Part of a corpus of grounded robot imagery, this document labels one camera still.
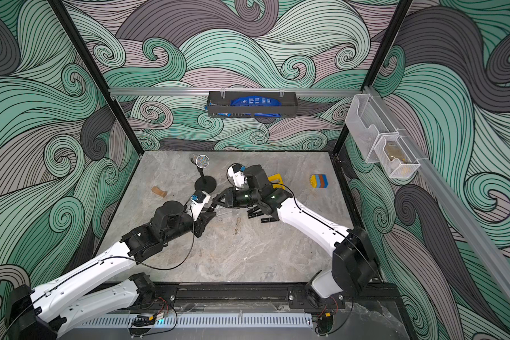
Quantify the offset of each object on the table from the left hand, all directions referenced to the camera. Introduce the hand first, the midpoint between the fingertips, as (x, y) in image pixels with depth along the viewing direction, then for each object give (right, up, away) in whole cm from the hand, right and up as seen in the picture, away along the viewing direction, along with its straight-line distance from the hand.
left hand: (214, 209), depth 73 cm
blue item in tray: (+16, +44, +19) cm, 51 cm away
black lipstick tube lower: (+19, -9, +20) cm, 29 cm away
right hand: (+1, +3, 0) cm, 4 cm away
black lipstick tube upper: (+14, -5, +22) cm, 26 cm away
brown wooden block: (-33, +3, +30) cm, 45 cm away
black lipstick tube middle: (+16, -7, +21) cm, 27 cm away
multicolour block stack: (+47, +8, +30) cm, 57 cm away
